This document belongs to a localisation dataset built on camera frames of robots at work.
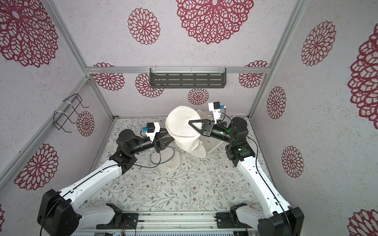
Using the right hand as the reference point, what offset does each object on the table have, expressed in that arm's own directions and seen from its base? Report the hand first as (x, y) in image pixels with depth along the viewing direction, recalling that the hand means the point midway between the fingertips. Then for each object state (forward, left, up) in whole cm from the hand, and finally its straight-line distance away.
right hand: (191, 124), depth 61 cm
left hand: (+1, +8, -7) cm, 11 cm away
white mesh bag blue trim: (+2, +14, -32) cm, 36 cm away
